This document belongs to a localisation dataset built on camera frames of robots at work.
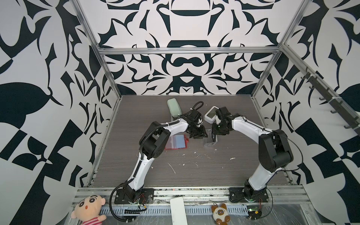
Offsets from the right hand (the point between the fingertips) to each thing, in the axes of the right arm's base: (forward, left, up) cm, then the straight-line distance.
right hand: (214, 129), depth 94 cm
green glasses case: (+22, +28, -3) cm, 35 cm away
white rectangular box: (-45, +24, 0) cm, 51 cm away
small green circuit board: (-44, -14, -6) cm, 47 cm away
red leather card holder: (-7, +25, -4) cm, 26 cm away
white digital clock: (+11, +1, 0) cm, 11 cm away
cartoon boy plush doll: (-44, +65, +4) cm, 78 cm away
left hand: (-2, +6, -3) cm, 7 cm away
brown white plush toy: (-45, +4, -2) cm, 46 cm away
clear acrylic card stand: (-7, +5, -4) cm, 9 cm away
